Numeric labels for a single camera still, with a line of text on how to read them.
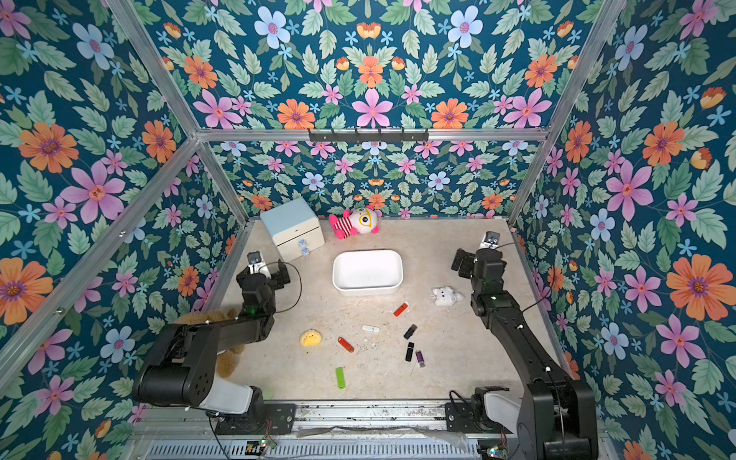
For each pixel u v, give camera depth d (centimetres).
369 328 90
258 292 69
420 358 84
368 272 108
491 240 70
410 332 89
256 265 75
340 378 81
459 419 73
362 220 111
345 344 86
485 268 62
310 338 86
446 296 93
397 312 93
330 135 91
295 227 99
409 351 86
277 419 74
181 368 45
